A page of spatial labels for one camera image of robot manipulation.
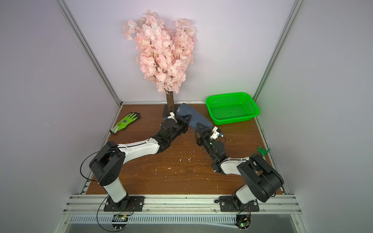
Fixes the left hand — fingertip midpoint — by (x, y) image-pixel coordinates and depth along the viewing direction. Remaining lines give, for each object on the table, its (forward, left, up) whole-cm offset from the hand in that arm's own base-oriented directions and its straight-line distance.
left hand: (195, 114), depth 79 cm
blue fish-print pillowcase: (+4, +6, 0) cm, 8 cm away
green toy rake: (-9, -45, -26) cm, 53 cm away
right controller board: (-46, -24, -28) cm, 59 cm away
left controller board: (-47, +38, -30) cm, 68 cm away
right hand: (-6, -1, -2) cm, 6 cm away
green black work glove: (+11, +54, -25) cm, 61 cm away
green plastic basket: (+30, -31, -26) cm, 50 cm away
